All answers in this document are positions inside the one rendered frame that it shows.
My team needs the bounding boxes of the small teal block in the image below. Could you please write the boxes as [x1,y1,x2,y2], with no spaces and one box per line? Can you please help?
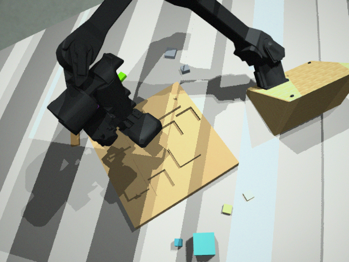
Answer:
[174,239,183,247]

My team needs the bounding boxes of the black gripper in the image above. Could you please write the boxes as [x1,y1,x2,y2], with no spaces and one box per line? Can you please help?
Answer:
[98,87,163,148]

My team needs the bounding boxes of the large teal square block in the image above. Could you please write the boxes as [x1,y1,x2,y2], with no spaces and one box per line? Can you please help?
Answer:
[193,233,215,256]

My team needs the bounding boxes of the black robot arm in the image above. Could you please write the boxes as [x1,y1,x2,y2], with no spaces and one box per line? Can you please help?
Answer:
[47,0,289,147]

